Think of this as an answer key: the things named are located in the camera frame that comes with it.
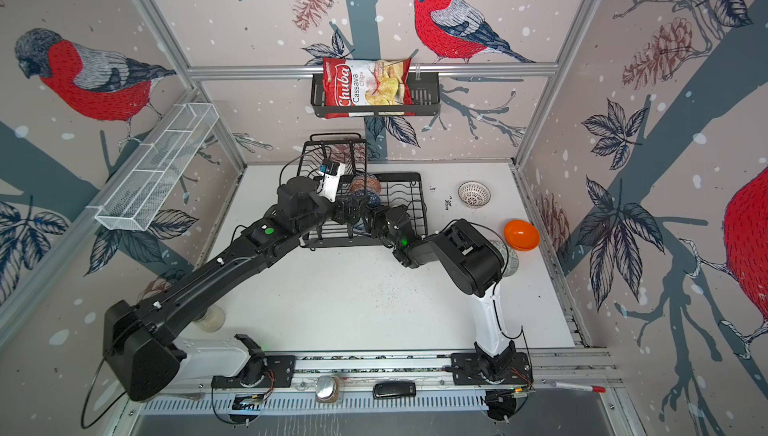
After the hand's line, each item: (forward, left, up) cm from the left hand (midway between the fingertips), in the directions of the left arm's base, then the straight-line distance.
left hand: (354, 190), depth 73 cm
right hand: (+7, +2, -19) cm, 21 cm away
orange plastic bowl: (+3, -53, -28) cm, 60 cm away
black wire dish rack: (+27, +5, -10) cm, 29 cm away
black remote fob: (-39, -9, -26) cm, 47 cm away
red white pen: (-39, -58, -29) cm, 75 cm away
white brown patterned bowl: (+22, -40, -29) cm, 54 cm away
